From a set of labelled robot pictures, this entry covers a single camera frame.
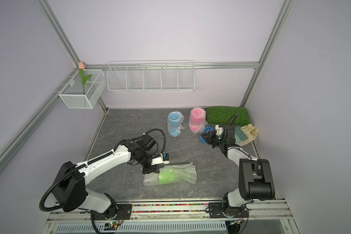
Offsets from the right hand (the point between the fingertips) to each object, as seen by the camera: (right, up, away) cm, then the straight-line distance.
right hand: (200, 133), depth 89 cm
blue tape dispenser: (+6, +1, +12) cm, 14 cm away
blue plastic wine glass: (-16, +10, +7) cm, 20 cm away
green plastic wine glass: (-19, -22, -12) cm, 32 cm away
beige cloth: (+40, -1, +17) cm, 43 cm away
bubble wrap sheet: (-7, -22, -11) cm, 25 cm away
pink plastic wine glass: (-1, +9, +5) cm, 11 cm away
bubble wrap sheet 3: (+4, +4, +16) cm, 17 cm away
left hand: (-25, -20, -11) cm, 34 cm away
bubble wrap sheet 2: (-11, +3, +14) cm, 18 cm away
